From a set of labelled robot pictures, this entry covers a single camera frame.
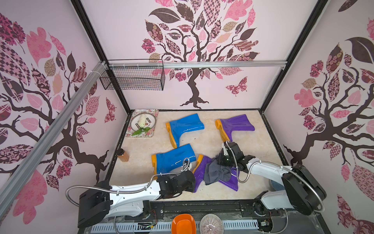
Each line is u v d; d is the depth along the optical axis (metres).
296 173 0.44
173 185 0.59
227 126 1.03
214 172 0.80
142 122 1.07
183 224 0.70
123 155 0.85
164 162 0.86
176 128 1.01
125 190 0.47
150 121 1.13
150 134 1.06
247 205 0.77
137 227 0.71
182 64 0.95
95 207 0.40
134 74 0.95
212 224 0.69
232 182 0.79
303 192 0.43
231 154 0.68
